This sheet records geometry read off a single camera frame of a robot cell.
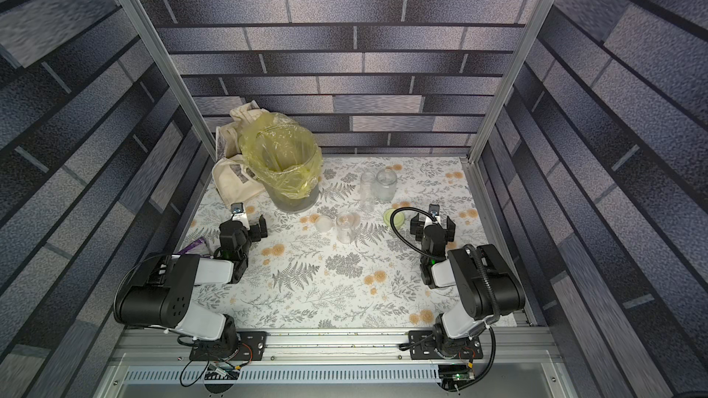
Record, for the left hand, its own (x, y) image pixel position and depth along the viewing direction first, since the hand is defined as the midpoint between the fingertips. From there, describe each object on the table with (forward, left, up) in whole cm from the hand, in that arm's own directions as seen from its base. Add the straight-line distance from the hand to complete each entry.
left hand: (247, 214), depth 93 cm
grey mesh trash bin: (+9, -13, -6) cm, 17 cm away
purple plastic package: (-8, +17, -6) cm, 19 cm away
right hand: (0, -65, +1) cm, 65 cm away
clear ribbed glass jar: (+12, -49, +3) cm, 50 cm away
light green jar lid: (-10, -50, +15) cm, 53 cm away
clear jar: (-1, -34, -6) cm, 34 cm away
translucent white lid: (+1, -26, -7) cm, 27 cm away
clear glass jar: (+9, -42, +2) cm, 43 cm away
